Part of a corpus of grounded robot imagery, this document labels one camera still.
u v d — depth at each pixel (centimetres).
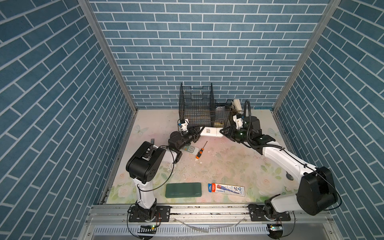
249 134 64
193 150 96
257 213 74
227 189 81
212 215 75
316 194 42
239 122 77
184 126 84
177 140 71
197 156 93
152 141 102
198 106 127
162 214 74
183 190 81
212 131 83
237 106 95
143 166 50
